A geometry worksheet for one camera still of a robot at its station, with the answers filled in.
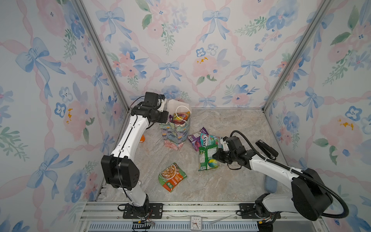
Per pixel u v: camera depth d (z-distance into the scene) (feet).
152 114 1.97
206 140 3.20
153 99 2.09
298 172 1.49
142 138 3.27
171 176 2.77
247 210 2.42
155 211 2.42
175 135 2.81
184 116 2.97
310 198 1.37
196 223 2.26
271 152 3.02
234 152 2.21
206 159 2.87
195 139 3.22
